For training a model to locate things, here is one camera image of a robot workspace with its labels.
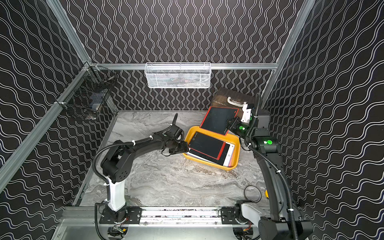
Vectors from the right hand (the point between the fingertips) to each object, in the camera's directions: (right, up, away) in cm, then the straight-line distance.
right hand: (226, 118), depth 70 cm
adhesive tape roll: (+13, -41, +10) cm, 45 cm away
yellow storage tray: (+8, -11, +28) cm, 31 cm away
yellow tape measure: (+23, -40, +9) cm, 47 cm away
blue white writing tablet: (+2, -25, +22) cm, 33 cm away
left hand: (-20, -17, +23) cm, 35 cm away
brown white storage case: (+9, +15, +30) cm, 35 cm away
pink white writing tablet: (+6, -26, +20) cm, 33 cm away
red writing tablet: (-7, -16, +27) cm, 32 cm away
